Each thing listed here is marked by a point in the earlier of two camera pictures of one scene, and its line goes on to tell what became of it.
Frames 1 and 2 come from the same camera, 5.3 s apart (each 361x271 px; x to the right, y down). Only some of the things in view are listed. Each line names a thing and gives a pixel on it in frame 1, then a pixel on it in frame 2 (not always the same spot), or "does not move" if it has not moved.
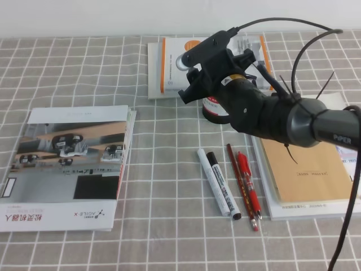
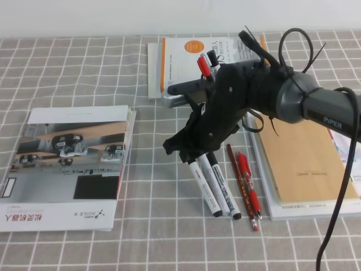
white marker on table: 203,156 does not move
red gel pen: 246,171 does not move
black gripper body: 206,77 to 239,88
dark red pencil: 255,226 does not move
